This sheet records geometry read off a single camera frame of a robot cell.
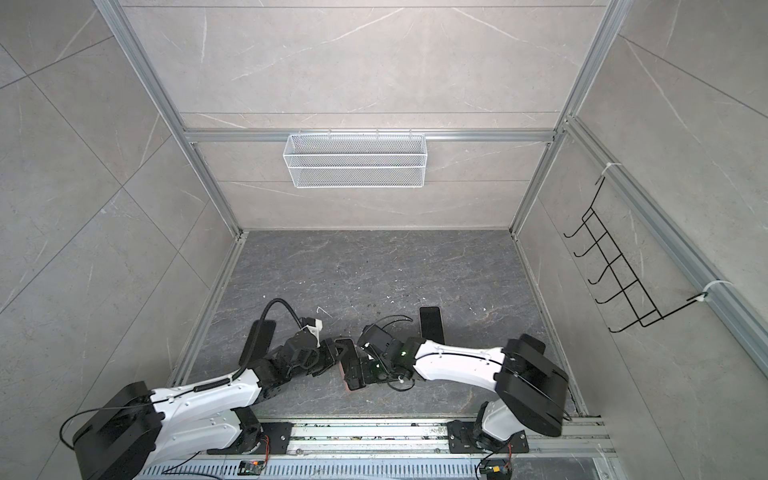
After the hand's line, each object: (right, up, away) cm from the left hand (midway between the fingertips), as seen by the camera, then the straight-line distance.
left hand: (350, 343), depth 83 cm
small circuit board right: (+37, -27, -13) cm, 47 cm away
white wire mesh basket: (-1, +58, +18) cm, 61 cm away
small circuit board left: (-23, -27, -12) cm, 37 cm away
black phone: (+2, -2, -12) cm, 12 cm away
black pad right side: (+55, -2, +7) cm, 56 cm away
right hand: (+3, -8, -3) cm, 9 cm away
